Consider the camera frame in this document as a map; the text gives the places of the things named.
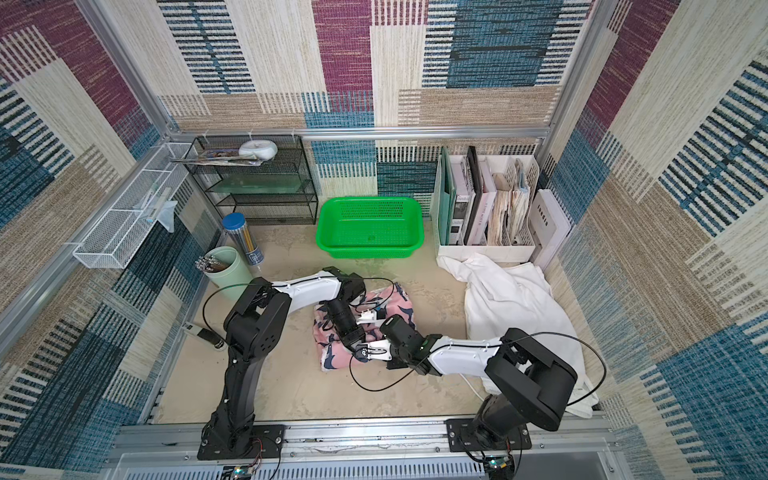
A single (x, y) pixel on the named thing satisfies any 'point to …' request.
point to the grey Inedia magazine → (548, 228)
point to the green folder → (447, 202)
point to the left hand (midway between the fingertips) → (360, 350)
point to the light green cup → (224, 267)
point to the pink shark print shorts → (334, 353)
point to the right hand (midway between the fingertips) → (386, 336)
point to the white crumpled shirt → (502, 297)
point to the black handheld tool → (206, 335)
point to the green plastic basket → (370, 227)
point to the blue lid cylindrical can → (235, 223)
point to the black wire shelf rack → (264, 177)
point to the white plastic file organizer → (484, 206)
